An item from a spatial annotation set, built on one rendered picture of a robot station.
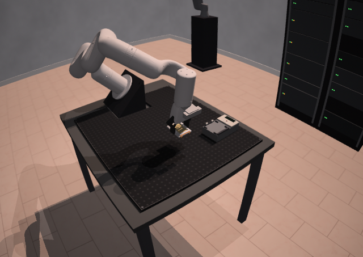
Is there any white cassette with orange tabs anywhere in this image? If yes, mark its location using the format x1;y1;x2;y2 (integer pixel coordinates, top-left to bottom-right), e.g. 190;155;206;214
175;123;191;138

